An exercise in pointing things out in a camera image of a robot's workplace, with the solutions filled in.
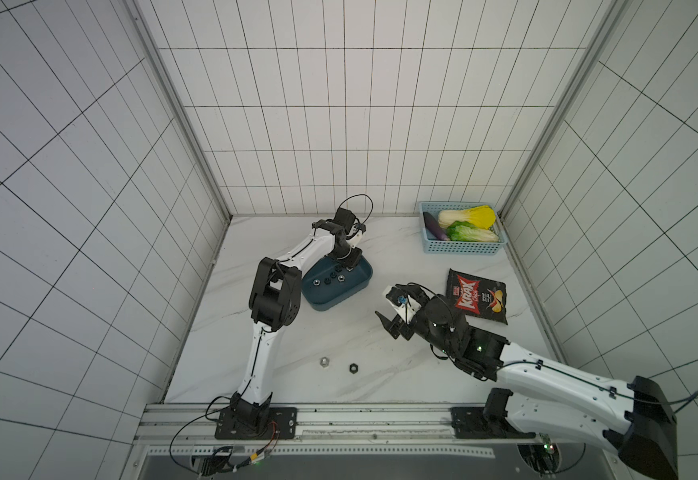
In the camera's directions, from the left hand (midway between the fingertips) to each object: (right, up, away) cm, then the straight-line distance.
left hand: (351, 265), depth 99 cm
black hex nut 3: (-6, -4, +1) cm, 7 cm away
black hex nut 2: (-12, -6, -1) cm, 13 cm away
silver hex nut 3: (-3, -5, +1) cm, 6 cm away
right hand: (+7, -7, -26) cm, 28 cm away
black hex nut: (+1, -27, -18) cm, 33 cm away
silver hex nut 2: (-8, -6, +1) cm, 10 cm away
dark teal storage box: (-7, -6, +1) cm, 9 cm away
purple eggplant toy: (+32, +13, +14) cm, 38 cm away
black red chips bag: (+42, -10, -4) cm, 43 cm away
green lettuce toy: (+40, +12, +4) cm, 42 cm away
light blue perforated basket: (+29, +7, +4) cm, 30 cm away
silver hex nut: (-8, -26, -16) cm, 32 cm away
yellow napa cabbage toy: (+49, +17, +10) cm, 53 cm away
